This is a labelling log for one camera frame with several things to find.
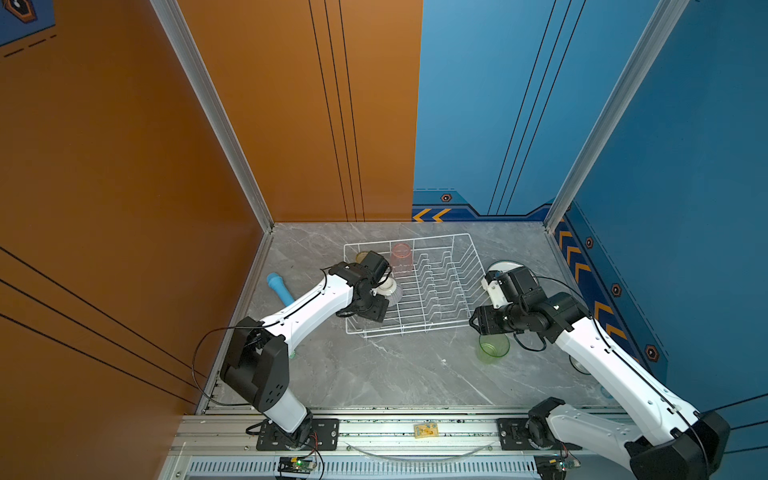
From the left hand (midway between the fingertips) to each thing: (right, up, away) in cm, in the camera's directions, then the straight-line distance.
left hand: (370, 308), depth 86 cm
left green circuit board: (-17, -35, -15) cm, 41 cm away
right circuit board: (+44, -35, -16) cm, 58 cm away
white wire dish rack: (+23, +7, +17) cm, 29 cm away
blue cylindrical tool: (-32, +5, +14) cm, 35 cm away
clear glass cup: (+6, +3, +8) cm, 10 cm away
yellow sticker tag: (+15, -28, -12) cm, 34 cm away
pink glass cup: (+9, +14, +12) cm, 20 cm away
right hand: (+28, -1, -9) cm, 30 cm away
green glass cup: (+36, -12, +1) cm, 38 cm away
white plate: (+46, +11, +19) cm, 51 cm away
